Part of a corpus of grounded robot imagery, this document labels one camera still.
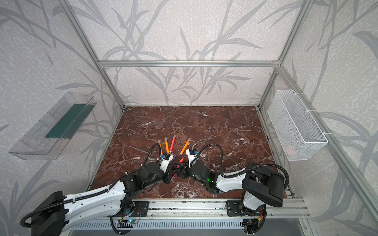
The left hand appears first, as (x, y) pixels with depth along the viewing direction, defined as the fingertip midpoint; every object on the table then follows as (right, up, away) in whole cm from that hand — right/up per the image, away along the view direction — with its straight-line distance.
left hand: (179, 166), depth 79 cm
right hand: (-2, +3, 0) cm, 4 cm away
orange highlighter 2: (+2, +7, +18) cm, 19 cm away
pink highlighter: (0, +2, +1) cm, 2 cm away
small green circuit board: (-23, -24, -8) cm, 34 cm away
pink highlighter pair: (-7, +9, +20) cm, 23 cm away
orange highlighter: (-17, +10, +20) cm, 28 cm away
